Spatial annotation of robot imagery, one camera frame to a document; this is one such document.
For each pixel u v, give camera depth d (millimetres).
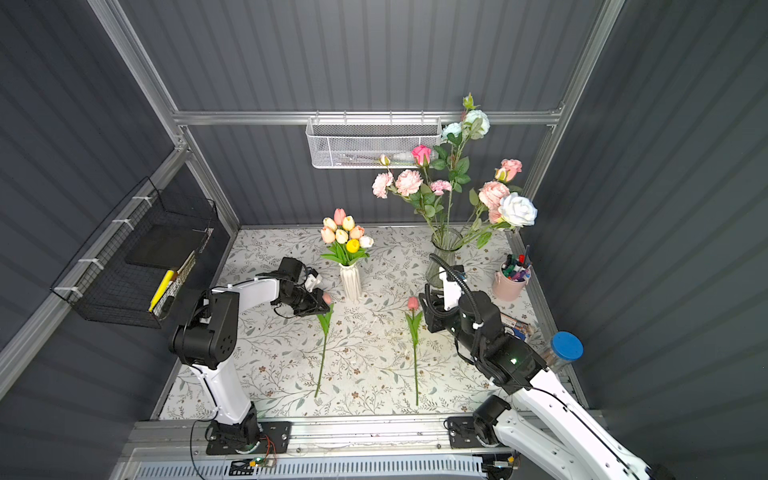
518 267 912
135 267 731
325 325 934
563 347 681
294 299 828
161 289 708
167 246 769
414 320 935
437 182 852
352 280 898
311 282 921
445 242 934
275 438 735
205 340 511
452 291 589
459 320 551
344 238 759
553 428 446
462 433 734
